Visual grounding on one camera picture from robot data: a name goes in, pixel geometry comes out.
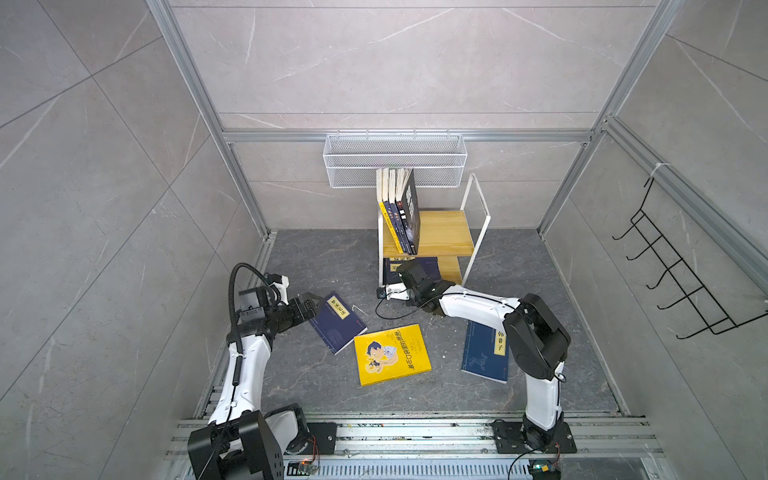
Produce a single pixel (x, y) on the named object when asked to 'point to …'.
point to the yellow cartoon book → (391, 354)
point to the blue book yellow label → (486, 352)
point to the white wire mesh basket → (437, 160)
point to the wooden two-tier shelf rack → (453, 237)
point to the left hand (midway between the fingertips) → (308, 299)
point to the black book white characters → (408, 210)
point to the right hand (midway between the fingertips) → (411, 273)
